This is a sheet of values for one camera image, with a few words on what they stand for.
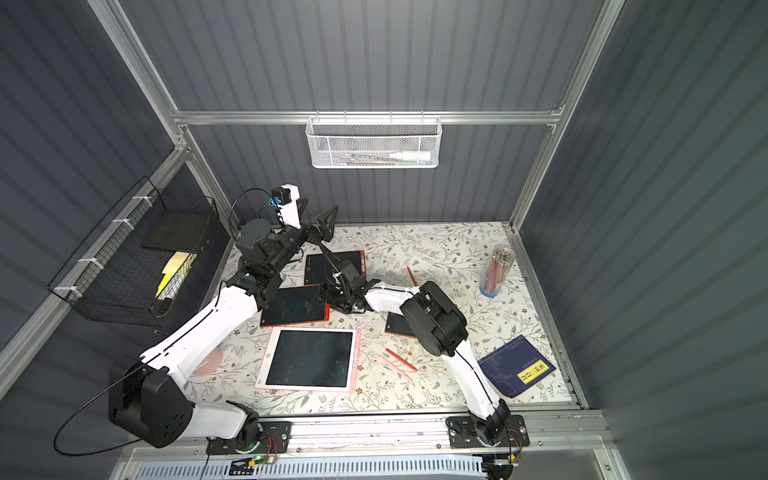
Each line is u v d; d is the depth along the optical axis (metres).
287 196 0.60
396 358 0.87
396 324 0.93
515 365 0.83
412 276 1.05
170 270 0.73
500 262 0.87
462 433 0.73
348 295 0.79
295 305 0.98
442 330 0.56
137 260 0.74
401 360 0.87
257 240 0.54
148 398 0.40
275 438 0.73
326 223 0.65
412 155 0.91
